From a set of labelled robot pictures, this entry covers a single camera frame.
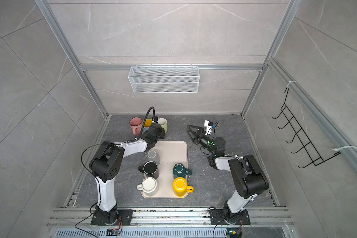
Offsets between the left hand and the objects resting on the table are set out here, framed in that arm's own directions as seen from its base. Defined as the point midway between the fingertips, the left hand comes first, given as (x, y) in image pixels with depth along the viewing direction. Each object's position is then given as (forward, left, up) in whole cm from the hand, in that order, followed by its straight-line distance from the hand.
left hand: (161, 125), depth 100 cm
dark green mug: (-33, -11, +1) cm, 35 cm away
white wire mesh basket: (+25, -2, +20) cm, 32 cm away
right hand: (-15, -16, +15) cm, 27 cm away
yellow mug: (-41, -12, -1) cm, 43 cm away
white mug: (-39, +5, -3) cm, 40 cm away
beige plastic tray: (-16, -6, -10) cm, 20 cm away
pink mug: (+4, +18, -2) cm, 19 cm away
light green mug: (+3, -1, 0) cm, 3 cm away
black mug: (-31, +5, -1) cm, 31 cm away
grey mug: (-22, +5, -1) cm, 23 cm away
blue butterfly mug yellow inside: (+2, +10, -1) cm, 11 cm away
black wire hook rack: (-28, -68, +22) cm, 76 cm away
